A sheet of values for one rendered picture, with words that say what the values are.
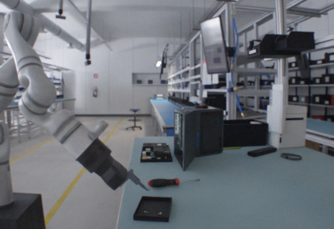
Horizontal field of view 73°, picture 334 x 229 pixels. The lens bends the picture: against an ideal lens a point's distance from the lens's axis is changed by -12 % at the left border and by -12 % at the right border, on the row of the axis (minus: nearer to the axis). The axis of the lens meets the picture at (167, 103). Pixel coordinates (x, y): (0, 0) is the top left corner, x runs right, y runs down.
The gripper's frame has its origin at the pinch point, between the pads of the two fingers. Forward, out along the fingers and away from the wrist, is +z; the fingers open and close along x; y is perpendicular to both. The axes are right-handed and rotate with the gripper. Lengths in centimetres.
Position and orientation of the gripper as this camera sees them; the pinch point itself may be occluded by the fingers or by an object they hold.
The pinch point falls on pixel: (146, 190)
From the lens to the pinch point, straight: 65.3
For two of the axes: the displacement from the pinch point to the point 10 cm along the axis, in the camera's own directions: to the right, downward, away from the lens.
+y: -7.0, 7.1, -0.5
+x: 1.2, 0.6, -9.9
